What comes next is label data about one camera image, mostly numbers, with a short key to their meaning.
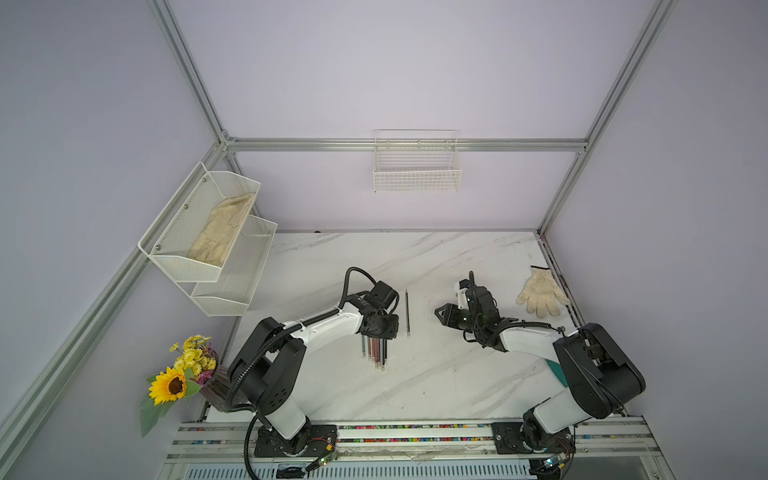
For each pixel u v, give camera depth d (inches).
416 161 37.0
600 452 28.8
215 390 26.7
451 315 32.2
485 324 28.4
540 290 41.0
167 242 26.8
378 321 26.9
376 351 34.8
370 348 35.0
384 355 34.6
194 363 24.2
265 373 17.6
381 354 34.7
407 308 38.7
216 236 30.8
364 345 35.4
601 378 17.8
